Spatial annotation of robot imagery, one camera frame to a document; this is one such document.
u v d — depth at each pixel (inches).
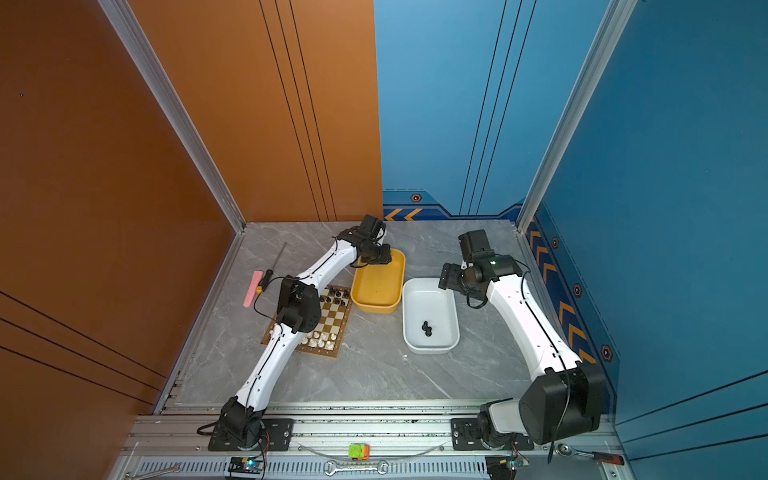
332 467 27.4
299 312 27.2
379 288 39.3
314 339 34.1
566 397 15.2
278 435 29.0
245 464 28.0
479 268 21.8
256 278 40.6
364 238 33.4
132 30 28.2
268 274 41.3
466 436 28.5
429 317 37.1
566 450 27.4
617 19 27.5
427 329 35.4
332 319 36.0
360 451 27.4
